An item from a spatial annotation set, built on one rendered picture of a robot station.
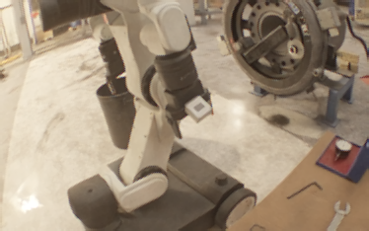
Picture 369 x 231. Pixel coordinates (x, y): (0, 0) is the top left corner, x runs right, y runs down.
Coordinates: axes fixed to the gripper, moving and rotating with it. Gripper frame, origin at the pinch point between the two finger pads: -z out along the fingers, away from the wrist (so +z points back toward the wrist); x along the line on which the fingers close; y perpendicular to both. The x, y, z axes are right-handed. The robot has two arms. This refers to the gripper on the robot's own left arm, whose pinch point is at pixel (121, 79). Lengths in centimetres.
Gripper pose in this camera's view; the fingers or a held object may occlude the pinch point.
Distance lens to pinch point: 106.5
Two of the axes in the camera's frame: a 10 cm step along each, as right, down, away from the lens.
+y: -6.0, -3.2, 7.3
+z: -2.8, -7.8, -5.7
